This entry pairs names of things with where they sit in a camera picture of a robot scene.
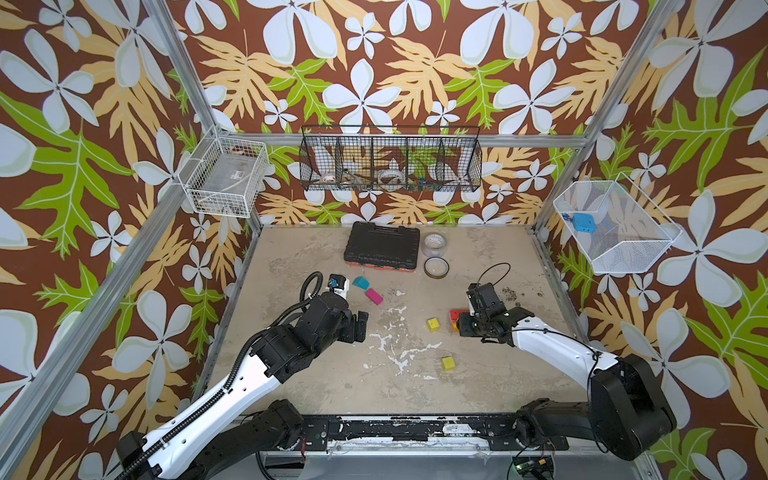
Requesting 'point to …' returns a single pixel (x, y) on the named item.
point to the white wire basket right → (619, 229)
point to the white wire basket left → (223, 176)
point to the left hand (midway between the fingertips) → (352, 310)
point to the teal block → (361, 282)
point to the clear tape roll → (433, 244)
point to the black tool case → (383, 247)
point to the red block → (455, 314)
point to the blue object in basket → (584, 222)
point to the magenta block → (374, 296)
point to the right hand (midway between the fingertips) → (462, 322)
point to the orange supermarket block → (454, 326)
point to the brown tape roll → (436, 267)
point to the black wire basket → (390, 159)
